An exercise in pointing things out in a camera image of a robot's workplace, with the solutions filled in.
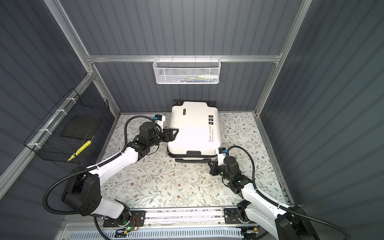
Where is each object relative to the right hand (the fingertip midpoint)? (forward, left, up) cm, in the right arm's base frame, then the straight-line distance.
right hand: (209, 163), depth 84 cm
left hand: (+14, +19, +12) cm, 27 cm away
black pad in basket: (+8, +65, +24) cm, 70 cm away
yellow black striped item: (-3, +61, +20) cm, 64 cm away
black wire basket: (-3, +71, +27) cm, 76 cm away
